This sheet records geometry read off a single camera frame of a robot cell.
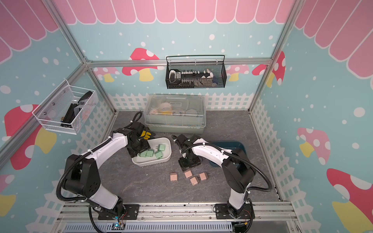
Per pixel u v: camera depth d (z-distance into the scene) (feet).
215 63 2.94
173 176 2.75
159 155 3.06
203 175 2.79
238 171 1.51
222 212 2.44
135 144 2.41
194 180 2.72
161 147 3.18
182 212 2.49
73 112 2.38
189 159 2.38
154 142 3.21
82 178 1.47
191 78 2.86
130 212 2.44
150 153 3.06
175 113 3.18
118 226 2.32
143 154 3.03
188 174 2.79
